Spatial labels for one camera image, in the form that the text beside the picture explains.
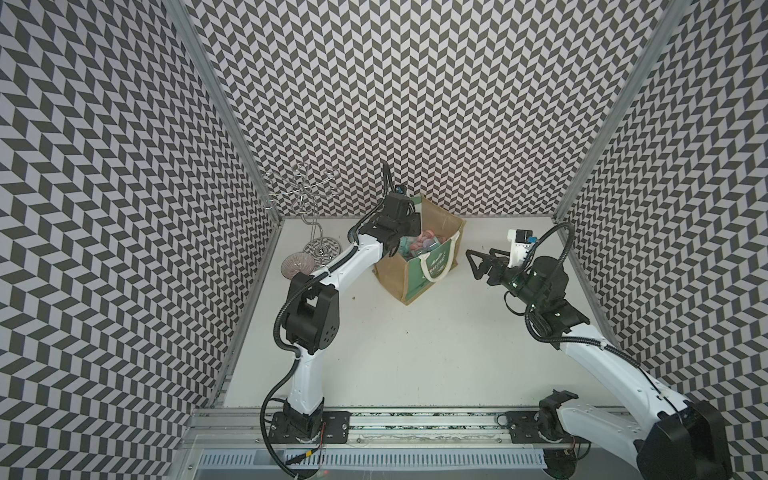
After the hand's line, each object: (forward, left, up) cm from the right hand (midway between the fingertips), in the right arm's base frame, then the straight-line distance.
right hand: (479, 256), depth 76 cm
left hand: (+18, +16, -5) cm, 25 cm away
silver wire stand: (+19, +46, +9) cm, 50 cm away
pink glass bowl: (+14, +56, -21) cm, 62 cm away
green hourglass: (+18, +19, -18) cm, 32 cm away
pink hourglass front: (+18, +12, -14) cm, 26 cm away
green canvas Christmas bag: (+1, +13, -3) cm, 13 cm away
